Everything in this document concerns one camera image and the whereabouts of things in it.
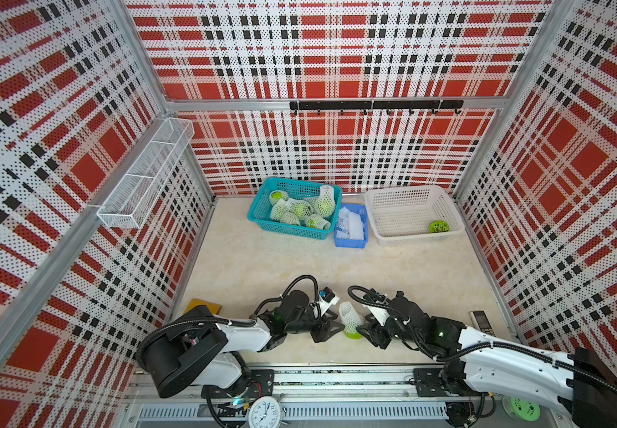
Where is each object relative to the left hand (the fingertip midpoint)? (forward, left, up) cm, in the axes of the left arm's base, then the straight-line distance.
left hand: (341, 321), depth 82 cm
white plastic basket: (+47, -33, -5) cm, 58 cm away
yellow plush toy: (+7, +44, -6) cm, 45 cm away
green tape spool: (-22, -44, +1) cm, 50 cm away
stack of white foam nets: (+39, -5, -1) cm, 40 cm away
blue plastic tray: (+47, -10, 0) cm, 48 cm away
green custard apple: (+42, +5, +7) cm, 43 cm away
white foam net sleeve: (-2, -3, +6) cm, 7 cm away
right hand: (-2, -7, +3) cm, 8 cm away
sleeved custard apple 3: (+40, +20, +3) cm, 45 cm away
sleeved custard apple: (+53, +27, +3) cm, 60 cm away
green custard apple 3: (+35, -39, +2) cm, 53 cm away
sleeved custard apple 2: (+45, +15, +3) cm, 47 cm away
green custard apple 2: (-5, -3, +1) cm, 6 cm away
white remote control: (0, -45, -3) cm, 45 cm away
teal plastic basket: (+44, +32, +2) cm, 55 cm away
